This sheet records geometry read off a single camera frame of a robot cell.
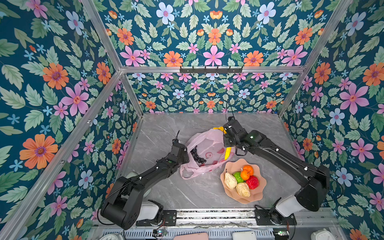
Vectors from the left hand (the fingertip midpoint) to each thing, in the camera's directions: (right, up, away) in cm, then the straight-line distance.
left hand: (188, 151), depth 89 cm
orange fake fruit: (+34, -10, -7) cm, 36 cm away
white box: (+28, -35, -21) cm, 50 cm away
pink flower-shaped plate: (+37, -21, -10) cm, 44 cm away
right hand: (+22, +9, -8) cm, 26 cm away
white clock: (-32, -34, -23) cm, 52 cm away
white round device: (+63, -34, -22) cm, 75 cm away
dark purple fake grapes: (+5, -4, +5) cm, 8 cm away
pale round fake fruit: (+24, -14, -10) cm, 29 cm away
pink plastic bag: (+14, +2, +12) cm, 19 cm away
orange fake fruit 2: (+31, -11, -10) cm, 34 cm away
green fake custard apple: (+28, -13, -8) cm, 32 cm away
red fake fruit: (+36, -15, -10) cm, 40 cm away
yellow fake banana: (+22, +3, -12) cm, 25 cm away
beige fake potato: (+30, -18, -12) cm, 37 cm away
